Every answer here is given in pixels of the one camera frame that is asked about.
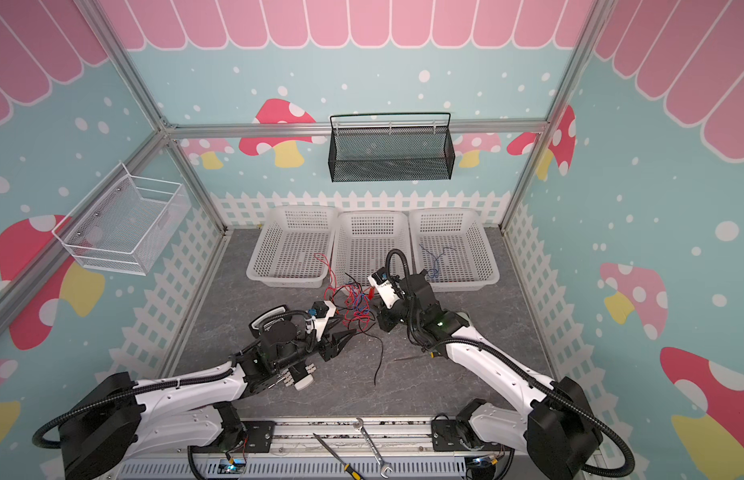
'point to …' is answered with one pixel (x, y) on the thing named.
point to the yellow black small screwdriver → (431, 355)
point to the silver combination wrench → (383, 464)
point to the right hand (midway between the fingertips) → (370, 301)
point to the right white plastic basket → (450, 245)
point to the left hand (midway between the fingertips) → (348, 329)
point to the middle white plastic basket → (362, 242)
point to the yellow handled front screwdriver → (352, 472)
